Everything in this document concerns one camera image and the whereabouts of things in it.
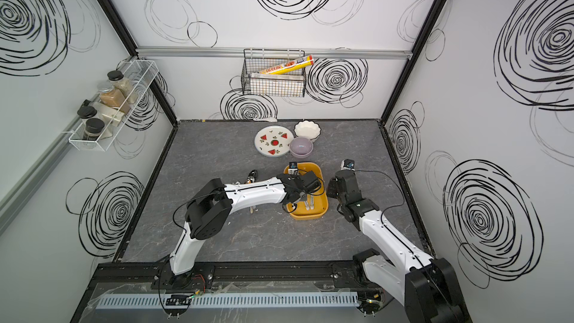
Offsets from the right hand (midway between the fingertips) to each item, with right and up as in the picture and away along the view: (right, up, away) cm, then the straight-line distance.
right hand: (336, 181), depth 85 cm
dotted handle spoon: (-9, -9, +4) cm, 14 cm away
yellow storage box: (-15, -7, -12) cm, 21 cm away
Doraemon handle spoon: (-11, -10, +3) cm, 15 cm away
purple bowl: (-13, +12, +20) cm, 26 cm away
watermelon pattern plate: (-27, +15, +26) cm, 40 cm away
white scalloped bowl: (-9, +22, +30) cm, 38 cm away
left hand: (-14, -6, +6) cm, 16 cm away
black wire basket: (-19, +38, +1) cm, 42 cm away
